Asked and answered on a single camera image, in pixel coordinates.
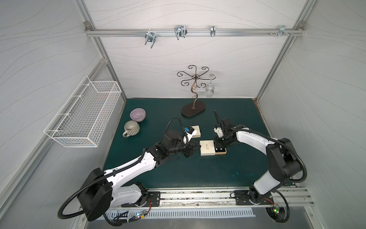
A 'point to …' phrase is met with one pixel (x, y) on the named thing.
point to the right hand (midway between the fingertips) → (216, 144)
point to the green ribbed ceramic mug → (131, 128)
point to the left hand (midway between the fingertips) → (199, 145)
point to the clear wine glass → (210, 89)
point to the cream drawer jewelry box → (198, 134)
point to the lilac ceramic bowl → (137, 114)
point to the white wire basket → (82, 121)
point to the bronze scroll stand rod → (195, 78)
